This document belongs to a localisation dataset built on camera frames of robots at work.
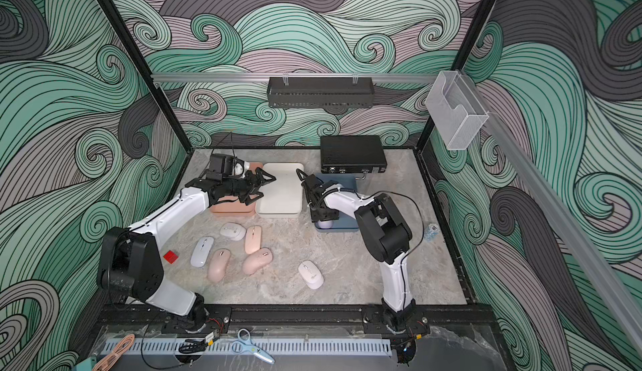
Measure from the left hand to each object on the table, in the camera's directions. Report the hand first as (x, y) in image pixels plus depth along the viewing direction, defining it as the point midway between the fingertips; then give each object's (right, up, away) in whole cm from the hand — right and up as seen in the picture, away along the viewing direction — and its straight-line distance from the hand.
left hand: (270, 182), depth 84 cm
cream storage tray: (+3, -6, +17) cm, 18 cm away
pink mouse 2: (-5, -27, 0) cm, 27 cm away
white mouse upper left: (-15, -18, +6) cm, 24 cm away
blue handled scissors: (-5, -46, -14) cm, 48 cm away
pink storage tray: (-10, -6, -12) cm, 17 cm away
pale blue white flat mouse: (-24, -24, +2) cm, 35 cm away
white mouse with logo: (+14, -30, -4) cm, 33 cm away
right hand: (+17, -15, +12) cm, 26 cm away
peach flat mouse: (-7, -21, +4) cm, 22 cm away
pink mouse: (-17, -28, -2) cm, 33 cm away
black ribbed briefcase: (+32, +11, +28) cm, 44 cm away
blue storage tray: (+26, -16, +8) cm, 31 cm away
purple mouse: (+19, -16, +8) cm, 26 cm away
